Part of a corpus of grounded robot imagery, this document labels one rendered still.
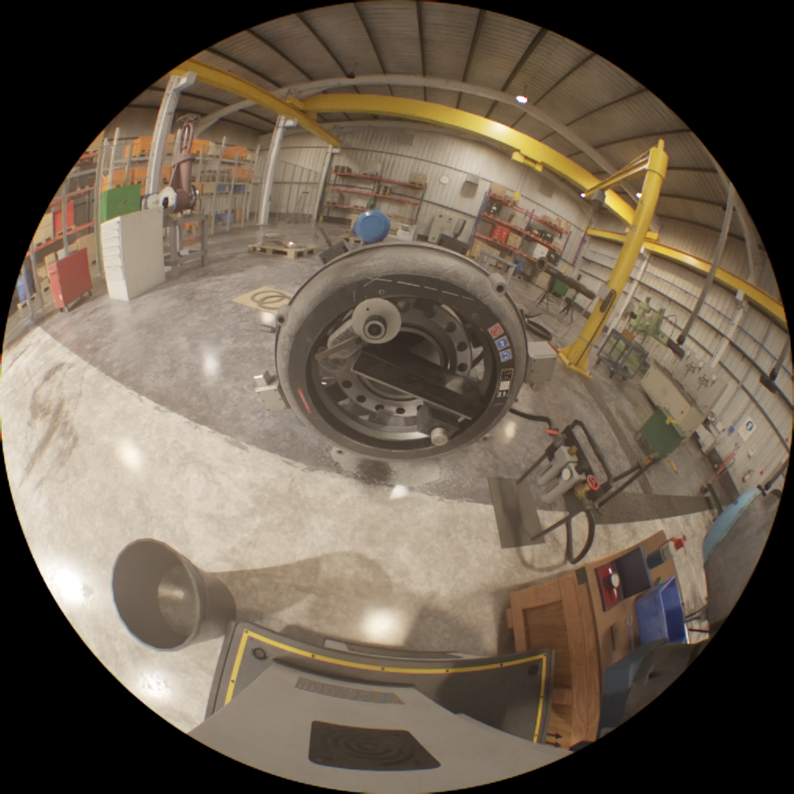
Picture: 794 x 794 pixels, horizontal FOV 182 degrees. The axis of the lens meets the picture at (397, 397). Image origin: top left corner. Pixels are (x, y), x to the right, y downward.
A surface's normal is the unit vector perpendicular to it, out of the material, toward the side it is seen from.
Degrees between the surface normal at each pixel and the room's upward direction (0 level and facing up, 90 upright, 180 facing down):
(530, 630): 90
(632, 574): 78
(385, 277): 90
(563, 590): 90
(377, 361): 90
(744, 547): 73
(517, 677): 0
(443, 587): 0
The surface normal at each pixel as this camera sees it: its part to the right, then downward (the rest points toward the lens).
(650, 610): -0.97, -0.19
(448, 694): 0.25, -0.73
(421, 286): 0.00, 0.65
